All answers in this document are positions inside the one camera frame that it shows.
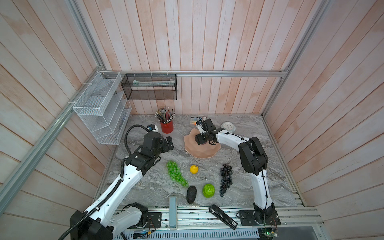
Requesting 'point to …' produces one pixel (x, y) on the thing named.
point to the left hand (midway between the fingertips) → (164, 143)
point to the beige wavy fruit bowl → (203, 151)
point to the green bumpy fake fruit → (208, 190)
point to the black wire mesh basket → (150, 86)
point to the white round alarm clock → (229, 126)
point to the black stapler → (225, 217)
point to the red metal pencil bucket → (167, 128)
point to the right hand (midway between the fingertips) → (200, 136)
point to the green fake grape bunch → (175, 173)
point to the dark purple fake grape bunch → (226, 181)
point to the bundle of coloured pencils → (164, 115)
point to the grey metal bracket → (173, 212)
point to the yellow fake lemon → (194, 169)
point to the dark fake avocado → (191, 193)
